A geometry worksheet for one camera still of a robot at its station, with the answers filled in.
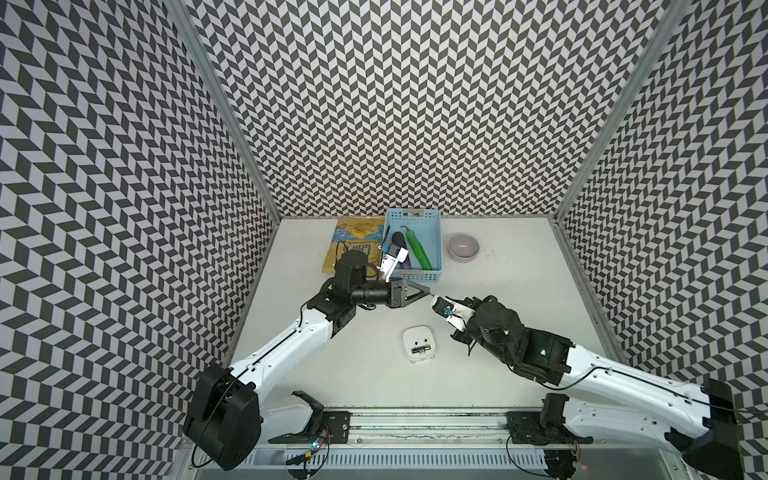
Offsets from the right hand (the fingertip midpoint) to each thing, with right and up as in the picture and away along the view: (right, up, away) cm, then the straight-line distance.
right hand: (450, 303), depth 72 cm
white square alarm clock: (-7, -14, +12) cm, 20 cm away
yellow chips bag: (-30, +18, +43) cm, 55 cm away
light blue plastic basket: (-2, +22, +43) cm, 48 cm away
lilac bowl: (+11, +13, +36) cm, 40 cm away
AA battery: (-6, -15, +10) cm, 19 cm away
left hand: (-6, +2, -2) cm, 7 cm away
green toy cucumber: (-6, +12, +36) cm, 38 cm away
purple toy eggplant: (-13, +16, +36) cm, 42 cm away
